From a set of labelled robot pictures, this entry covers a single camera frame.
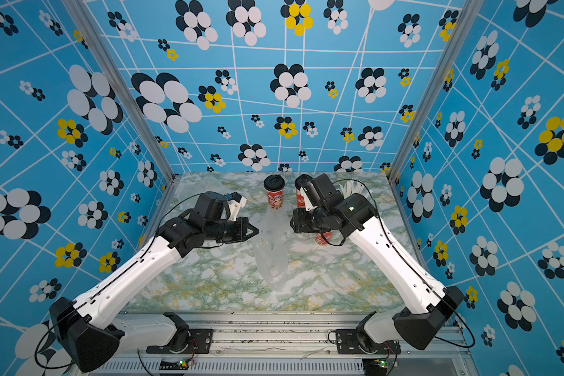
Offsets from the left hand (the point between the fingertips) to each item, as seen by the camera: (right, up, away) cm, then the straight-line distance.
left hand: (262, 229), depth 72 cm
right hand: (+12, +3, -2) cm, 12 cm away
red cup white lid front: (+20, -7, +19) cm, 29 cm away
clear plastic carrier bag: (+2, -6, +9) cm, 11 cm away
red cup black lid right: (+13, +17, +24) cm, 32 cm away
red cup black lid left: (+2, +15, +22) cm, 27 cm away
